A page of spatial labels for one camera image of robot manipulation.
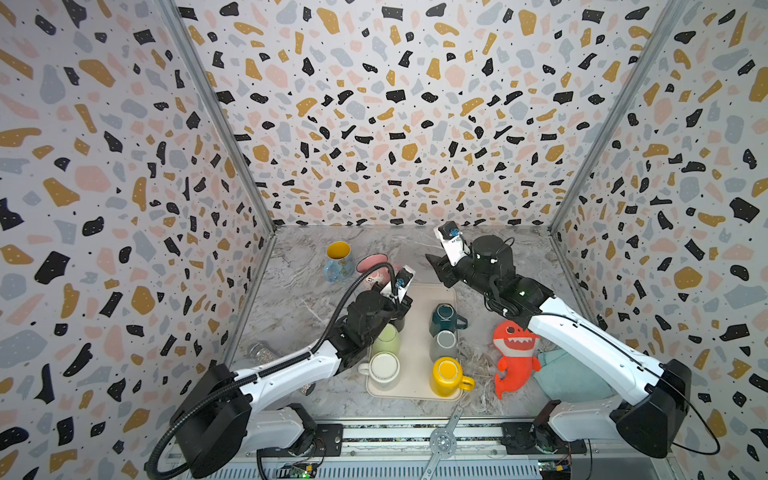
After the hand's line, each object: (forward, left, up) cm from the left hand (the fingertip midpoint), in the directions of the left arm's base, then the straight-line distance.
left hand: (406, 272), depth 75 cm
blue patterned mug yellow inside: (+16, +21, -17) cm, 31 cm away
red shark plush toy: (-12, -31, -18) cm, 38 cm away
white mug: (-17, +6, -19) cm, 26 cm away
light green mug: (-10, +5, -17) cm, 20 cm away
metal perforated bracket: (-34, -9, -26) cm, 43 cm away
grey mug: (-12, -10, -16) cm, 23 cm away
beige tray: (-8, -3, -27) cm, 28 cm away
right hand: (+3, -6, +8) cm, 10 cm away
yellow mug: (-21, -10, -17) cm, 29 cm away
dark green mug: (-5, -11, -15) cm, 19 cm away
